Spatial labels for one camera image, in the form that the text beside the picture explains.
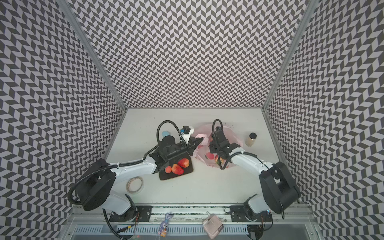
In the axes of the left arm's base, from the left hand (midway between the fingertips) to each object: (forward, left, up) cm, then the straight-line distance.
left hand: (203, 139), depth 76 cm
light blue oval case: (+18, +26, -19) cm, 37 cm away
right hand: (+3, -7, -15) cm, 17 cm away
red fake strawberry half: (-9, +15, -16) cm, 24 cm away
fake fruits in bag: (+2, -5, -22) cm, 23 cm away
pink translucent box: (-35, -4, -16) cm, 39 cm away
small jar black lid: (+7, -29, -14) cm, 33 cm away
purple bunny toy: (-35, +19, -18) cm, 43 cm away
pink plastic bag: (+2, 0, -20) cm, 20 cm away
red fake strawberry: (-6, +11, -15) cm, 20 cm away
